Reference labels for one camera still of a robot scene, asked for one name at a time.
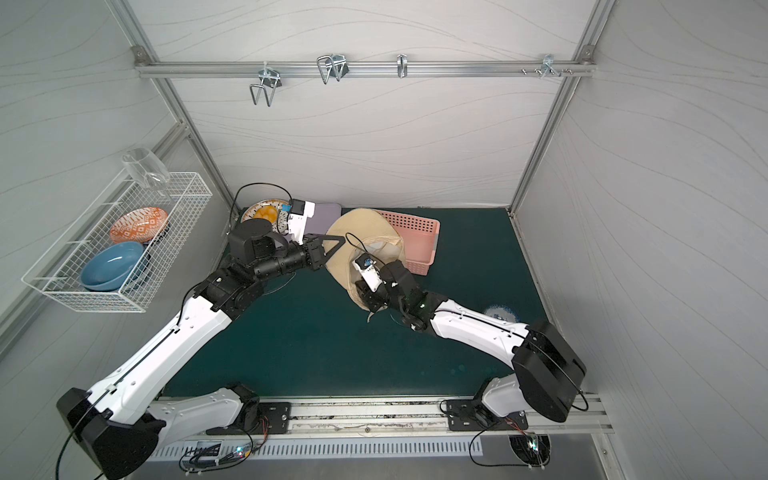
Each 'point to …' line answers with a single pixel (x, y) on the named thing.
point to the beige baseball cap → (366, 232)
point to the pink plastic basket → (420, 237)
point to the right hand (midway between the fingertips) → (362, 277)
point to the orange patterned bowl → (139, 226)
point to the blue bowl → (108, 269)
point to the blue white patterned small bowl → (502, 312)
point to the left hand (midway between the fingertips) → (344, 241)
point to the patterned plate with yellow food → (270, 210)
